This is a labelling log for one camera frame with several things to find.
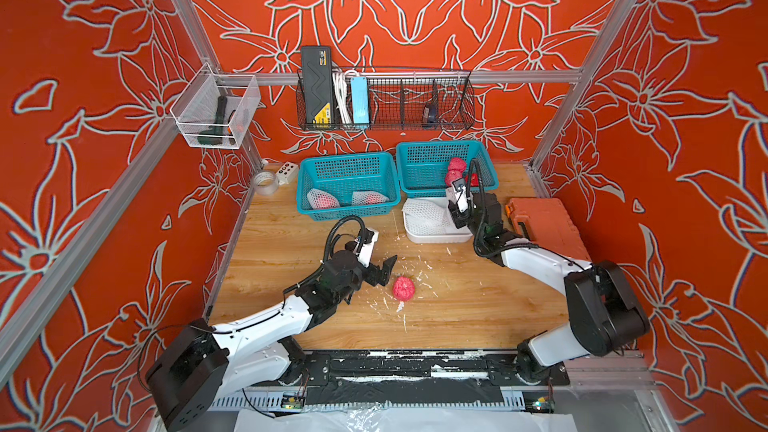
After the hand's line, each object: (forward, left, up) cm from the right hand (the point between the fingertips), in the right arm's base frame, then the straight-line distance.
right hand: (454, 194), depth 89 cm
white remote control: (+20, +60, -12) cm, 65 cm away
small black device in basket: (+19, +7, +15) cm, 25 cm away
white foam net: (-4, +9, -7) cm, 12 cm away
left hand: (-18, +22, -2) cm, 28 cm away
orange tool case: (-3, -33, -12) cm, 35 cm away
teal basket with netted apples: (+21, +38, -13) cm, 45 cm away
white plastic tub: (-5, -2, -15) cm, 16 cm away
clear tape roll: (+17, +68, -15) cm, 72 cm away
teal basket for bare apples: (+27, +7, -14) cm, 31 cm away
